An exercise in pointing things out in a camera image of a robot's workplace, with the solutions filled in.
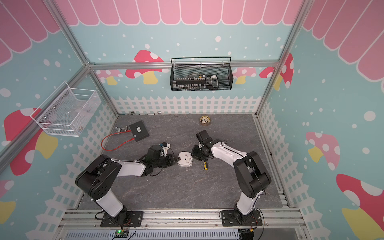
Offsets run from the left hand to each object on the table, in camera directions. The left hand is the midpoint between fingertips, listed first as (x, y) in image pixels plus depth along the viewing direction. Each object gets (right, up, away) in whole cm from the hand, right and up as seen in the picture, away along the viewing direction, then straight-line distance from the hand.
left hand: (179, 161), depth 92 cm
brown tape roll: (+17, +26, +24) cm, 40 cm away
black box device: (-31, +19, +17) cm, 40 cm away
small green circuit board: (-26, -31, -19) cm, 45 cm away
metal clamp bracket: (-46, +19, +17) cm, 52 cm away
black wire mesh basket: (+25, +52, +1) cm, 58 cm away
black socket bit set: (+9, +48, -2) cm, 49 cm away
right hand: (+8, +4, -1) cm, 9 cm away
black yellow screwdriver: (+16, -3, -1) cm, 16 cm away
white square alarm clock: (+4, +1, 0) cm, 4 cm away
